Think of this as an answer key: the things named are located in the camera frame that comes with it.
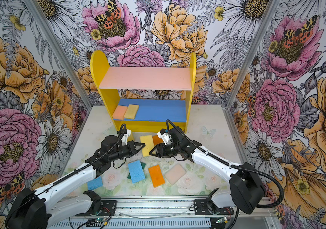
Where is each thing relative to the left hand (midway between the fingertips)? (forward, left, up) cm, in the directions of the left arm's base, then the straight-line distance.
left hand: (144, 148), depth 78 cm
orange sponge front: (-9, -6, -16) cm, 20 cm away
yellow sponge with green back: (+28, +11, -1) cm, 30 cm away
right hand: (-5, -5, -1) cm, 7 cm away
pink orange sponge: (+28, +19, -1) cm, 34 cm away
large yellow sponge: (+3, -2, +2) cm, 4 cm away
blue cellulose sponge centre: (-7, +6, -14) cm, 16 cm away
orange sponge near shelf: (+3, -6, +5) cm, 8 cm away
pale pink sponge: (-8, -17, -16) cm, 25 cm away
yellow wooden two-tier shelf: (+54, -10, -8) cm, 55 cm away
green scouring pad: (-3, +3, -15) cm, 15 cm away
